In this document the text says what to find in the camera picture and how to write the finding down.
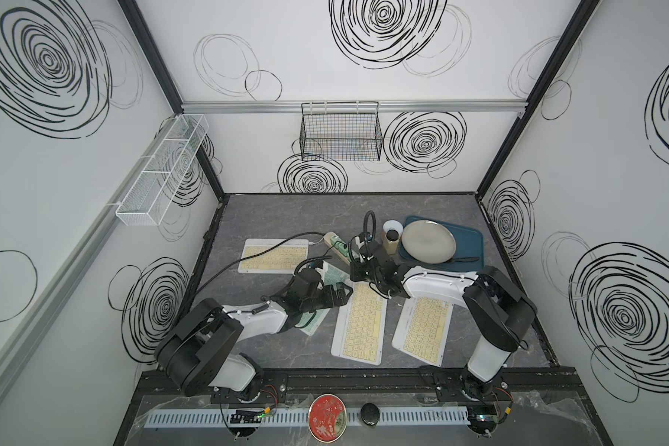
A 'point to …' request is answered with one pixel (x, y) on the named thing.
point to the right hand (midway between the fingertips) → (349, 265)
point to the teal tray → (469, 242)
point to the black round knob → (370, 413)
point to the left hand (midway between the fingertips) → (343, 293)
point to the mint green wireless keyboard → (332, 276)
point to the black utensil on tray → (464, 259)
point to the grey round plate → (428, 242)
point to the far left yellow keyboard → (281, 259)
